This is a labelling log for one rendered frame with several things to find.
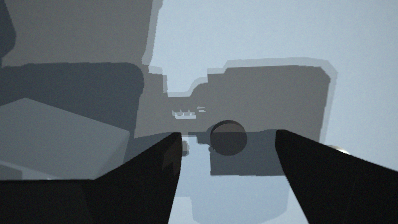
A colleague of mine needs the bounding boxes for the grey open-top box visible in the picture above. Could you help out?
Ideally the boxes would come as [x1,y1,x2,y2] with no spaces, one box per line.
[0,98,130,180]

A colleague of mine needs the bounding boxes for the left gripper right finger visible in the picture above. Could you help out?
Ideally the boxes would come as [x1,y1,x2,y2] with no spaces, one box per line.
[275,129,398,224]

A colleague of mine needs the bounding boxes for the dark grey disc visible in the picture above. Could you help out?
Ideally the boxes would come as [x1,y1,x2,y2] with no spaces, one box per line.
[210,120,247,156]

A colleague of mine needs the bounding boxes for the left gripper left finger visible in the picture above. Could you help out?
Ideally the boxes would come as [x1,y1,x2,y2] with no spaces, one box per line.
[0,132,183,224]

